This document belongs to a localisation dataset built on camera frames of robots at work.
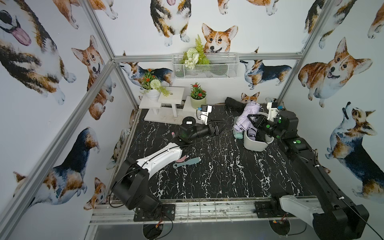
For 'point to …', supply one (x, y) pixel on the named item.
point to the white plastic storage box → (255, 145)
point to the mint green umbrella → (238, 135)
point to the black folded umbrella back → (236, 106)
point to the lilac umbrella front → (244, 123)
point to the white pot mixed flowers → (151, 86)
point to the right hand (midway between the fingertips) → (248, 114)
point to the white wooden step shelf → (171, 108)
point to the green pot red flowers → (198, 96)
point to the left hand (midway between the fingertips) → (226, 120)
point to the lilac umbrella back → (251, 134)
